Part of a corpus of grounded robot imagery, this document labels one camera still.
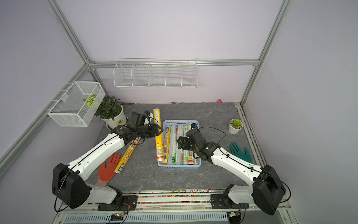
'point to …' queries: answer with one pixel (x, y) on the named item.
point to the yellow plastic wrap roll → (166, 145)
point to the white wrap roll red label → (180, 153)
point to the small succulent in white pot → (235, 125)
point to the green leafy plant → (109, 108)
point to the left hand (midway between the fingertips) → (161, 131)
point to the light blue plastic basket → (187, 123)
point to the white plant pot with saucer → (120, 120)
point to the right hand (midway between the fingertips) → (183, 140)
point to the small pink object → (219, 101)
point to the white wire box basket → (76, 107)
